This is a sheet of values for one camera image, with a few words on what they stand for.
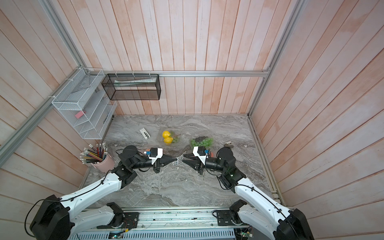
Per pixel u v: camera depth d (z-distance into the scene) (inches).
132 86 41.8
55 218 15.3
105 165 33.1
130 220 28.8
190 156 26.5
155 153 21.8
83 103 30.0
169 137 39.9
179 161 26.1
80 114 32.5
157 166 23.8
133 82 35.3
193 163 24.1
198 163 24.2
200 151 22.2
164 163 25.8
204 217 30.2
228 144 39.7
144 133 42.1
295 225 16.0
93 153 33.2
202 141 39.0
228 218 28.7
